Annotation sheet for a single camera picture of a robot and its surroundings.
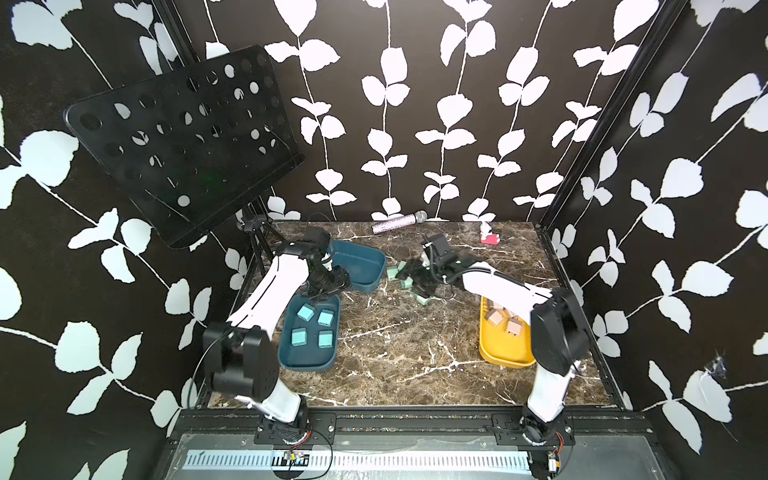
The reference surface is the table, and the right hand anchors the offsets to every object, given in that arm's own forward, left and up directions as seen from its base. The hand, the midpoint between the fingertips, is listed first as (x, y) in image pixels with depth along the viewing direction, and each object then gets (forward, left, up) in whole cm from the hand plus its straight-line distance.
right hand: (395, 277), depth 87 cm
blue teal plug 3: (-14, +29, -12) cm, 34 cm away
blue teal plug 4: (-15, +21, -11) cm, 28 cm away
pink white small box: (+27, -38, -13) cm, 49 cm away
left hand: (-5, +14, +1) cm, 15 cm away
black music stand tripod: (+6, +38, +17) cm, 42 cm away
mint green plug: (+8, +1, -9) cm, 12 cm away
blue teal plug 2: (-8, +22, -11) cm, 26 cm away
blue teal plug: (-6, +28, -11) cm, 31 cm away
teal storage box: (+17, +11, -16) cm, 26 cm away
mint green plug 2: (0, -9, -13) cm, 16 cm away
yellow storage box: (-17, -31, -10) cm, 37 cm away
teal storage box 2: (-19, +25, -13) cm, 34 cm away
